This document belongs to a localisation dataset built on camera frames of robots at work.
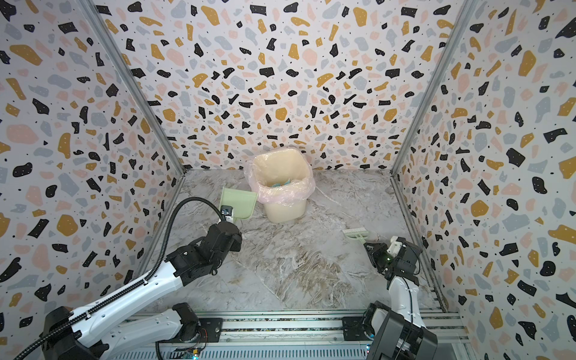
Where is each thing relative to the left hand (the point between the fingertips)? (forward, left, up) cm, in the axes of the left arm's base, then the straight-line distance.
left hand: (235, 225), depth 77 cm
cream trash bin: (+28, -11, 0) cm, 30 cm away
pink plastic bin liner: (+11, -20, +3) cm, 23 cm away
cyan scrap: (+26, -13, -9) cm, 30 cm away
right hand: (-1, -47, -11) cm, 48 cm away
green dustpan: (+10, -1, 0) cm, 10 cm away
